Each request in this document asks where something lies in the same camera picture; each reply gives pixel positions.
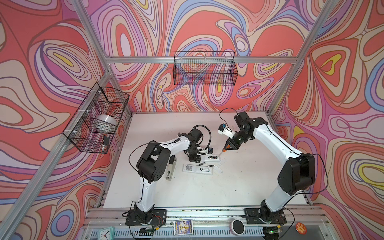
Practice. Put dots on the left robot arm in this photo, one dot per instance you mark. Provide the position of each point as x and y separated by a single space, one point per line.
152 165

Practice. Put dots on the colourful card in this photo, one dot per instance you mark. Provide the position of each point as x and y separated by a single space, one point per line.
183 227

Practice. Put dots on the white battery cover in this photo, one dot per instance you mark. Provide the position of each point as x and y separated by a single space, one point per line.
218 170
221 162

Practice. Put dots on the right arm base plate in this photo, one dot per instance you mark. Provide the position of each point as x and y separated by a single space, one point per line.
257 216

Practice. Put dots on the orange handled screwdriver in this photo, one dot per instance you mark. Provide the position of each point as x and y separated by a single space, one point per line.
226 148

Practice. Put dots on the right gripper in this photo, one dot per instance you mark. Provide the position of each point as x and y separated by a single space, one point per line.
233 146

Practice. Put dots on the small black item in basket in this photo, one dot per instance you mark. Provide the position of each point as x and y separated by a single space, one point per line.
106 141

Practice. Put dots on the beige black stapler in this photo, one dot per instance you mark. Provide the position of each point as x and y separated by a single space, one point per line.
171 167

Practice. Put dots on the round black white speaker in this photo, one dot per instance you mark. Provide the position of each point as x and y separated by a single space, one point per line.
237 227

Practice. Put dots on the white remote control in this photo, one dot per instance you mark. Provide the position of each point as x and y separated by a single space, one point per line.
210 158
196 169

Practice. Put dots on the red round badge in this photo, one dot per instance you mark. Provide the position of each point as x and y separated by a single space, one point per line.
301 228

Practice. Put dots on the black wire basket left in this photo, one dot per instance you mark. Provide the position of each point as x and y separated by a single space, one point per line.
100 114

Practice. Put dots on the white tape roll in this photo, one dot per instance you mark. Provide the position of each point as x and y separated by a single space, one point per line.
105 122

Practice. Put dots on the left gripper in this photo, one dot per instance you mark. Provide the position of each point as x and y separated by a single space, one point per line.
196 159

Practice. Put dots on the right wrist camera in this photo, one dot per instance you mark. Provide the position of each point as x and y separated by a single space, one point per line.
224 130

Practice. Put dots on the black wire basket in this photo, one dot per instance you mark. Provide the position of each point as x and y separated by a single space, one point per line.
205 68
100 114

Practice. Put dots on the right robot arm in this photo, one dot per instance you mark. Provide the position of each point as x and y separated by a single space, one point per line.
297 172

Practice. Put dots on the small green clock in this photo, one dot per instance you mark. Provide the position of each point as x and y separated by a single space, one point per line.
106 233

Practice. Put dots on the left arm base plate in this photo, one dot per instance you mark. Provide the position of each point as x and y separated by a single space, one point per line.
156 217

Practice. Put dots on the black wire basket back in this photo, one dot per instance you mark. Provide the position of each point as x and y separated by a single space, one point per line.
205 68

